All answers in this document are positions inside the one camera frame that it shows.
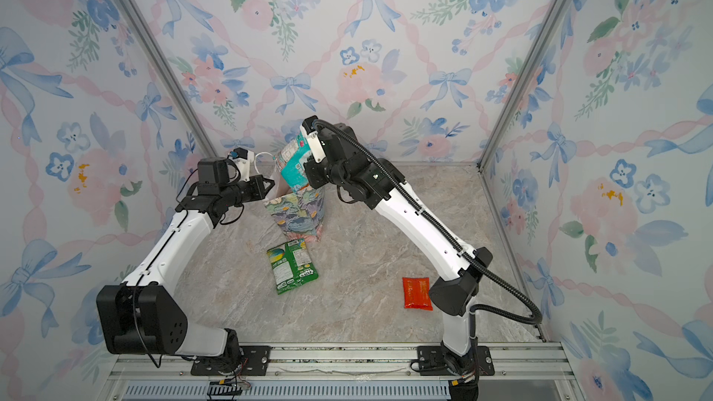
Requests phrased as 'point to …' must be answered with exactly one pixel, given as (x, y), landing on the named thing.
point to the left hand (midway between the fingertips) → (274, 179)
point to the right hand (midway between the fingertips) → (311, 156)
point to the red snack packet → (417, 294)
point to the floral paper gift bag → (298, 213)
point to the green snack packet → (291, 265)
